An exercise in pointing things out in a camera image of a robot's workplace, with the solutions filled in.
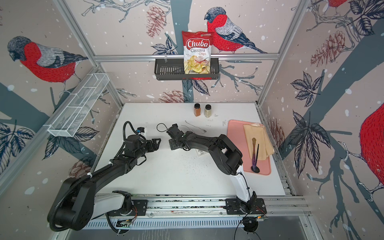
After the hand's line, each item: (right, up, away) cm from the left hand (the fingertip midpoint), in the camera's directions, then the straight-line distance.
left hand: (158, 137), depth 88 cm
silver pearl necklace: (+29, +2, +15) cm, 33 cm away
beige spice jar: (+32, +16, +19) cm, 40 cm away
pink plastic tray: (+51, +2, +17) cm, 54 cm away
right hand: (+10, -5, +7) cm, 13 cm away
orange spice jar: (+24, +18, +19) cm, 35 cm away
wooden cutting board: (+67, +2, +15) cm, 69 cm away
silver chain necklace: (+18, +3, +18) cm, 26 cm away
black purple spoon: (+58, -19, -4) cm, 61 cm away
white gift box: (+26, -10, +2) cm, 28 cm away
